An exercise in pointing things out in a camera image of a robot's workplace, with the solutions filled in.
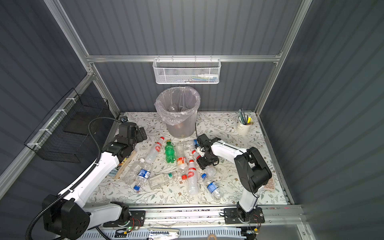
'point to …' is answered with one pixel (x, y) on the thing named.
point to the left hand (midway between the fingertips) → (134, 132)
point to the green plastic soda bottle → (170, 152)
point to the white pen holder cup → (243, 129)
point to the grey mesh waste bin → (185, 129)
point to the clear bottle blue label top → (190, 144)
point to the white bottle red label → (192, 178)
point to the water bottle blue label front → (213, 187)
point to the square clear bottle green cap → (159, 180)
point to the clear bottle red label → (181, 153)
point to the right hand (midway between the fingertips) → (207, 164)
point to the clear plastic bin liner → (177, 104)
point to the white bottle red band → (196, 155)
